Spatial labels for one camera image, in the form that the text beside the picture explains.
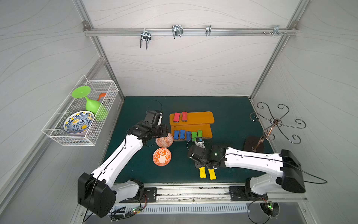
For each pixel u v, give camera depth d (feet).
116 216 2.22
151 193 2.41
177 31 2.50
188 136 3.06
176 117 2.90
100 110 2.07
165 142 3.06
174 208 2.31
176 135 3.11
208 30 2.60
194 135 3.10
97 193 1.22
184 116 2.95
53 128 1.81
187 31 2.57
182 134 3.13
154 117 1.96
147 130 1.78
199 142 2.30
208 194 2.46
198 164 2.16
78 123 2.04
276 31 2.51
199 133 3.13
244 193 2.16
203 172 2.62
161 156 2.82
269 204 2.36
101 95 2.60
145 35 2.57
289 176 1.30
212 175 2.58
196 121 2.90
